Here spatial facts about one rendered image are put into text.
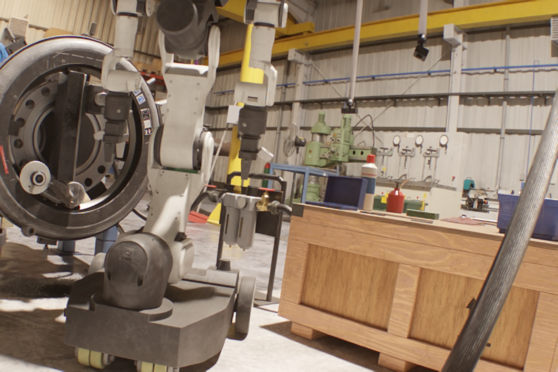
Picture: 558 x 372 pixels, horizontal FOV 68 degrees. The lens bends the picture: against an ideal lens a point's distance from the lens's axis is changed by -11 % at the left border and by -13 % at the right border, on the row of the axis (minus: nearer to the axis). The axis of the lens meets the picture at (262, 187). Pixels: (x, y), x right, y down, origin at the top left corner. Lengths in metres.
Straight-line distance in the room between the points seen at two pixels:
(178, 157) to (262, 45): 0.43
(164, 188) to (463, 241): 0.90
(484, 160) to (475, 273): 10.93
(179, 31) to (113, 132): 0.43
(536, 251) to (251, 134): 0.89
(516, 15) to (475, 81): 2.07
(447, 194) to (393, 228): 5.92
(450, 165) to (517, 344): 6.43
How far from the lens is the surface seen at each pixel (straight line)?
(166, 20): 1.26
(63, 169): 1.67
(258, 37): 1.41
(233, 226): 2.12
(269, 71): 1.40
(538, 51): 12.43
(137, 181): 1.83
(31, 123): 1.78
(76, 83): 1.69
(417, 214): 1.92
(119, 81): 1.50
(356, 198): 1.75
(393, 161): 8.53
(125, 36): 1.50
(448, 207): 7.42
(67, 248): 2.65
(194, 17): 1.25
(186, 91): 1.44
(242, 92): 1.40
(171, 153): 1.45
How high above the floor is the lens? 0.53
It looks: level
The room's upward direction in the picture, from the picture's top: 7 degrees clockwise
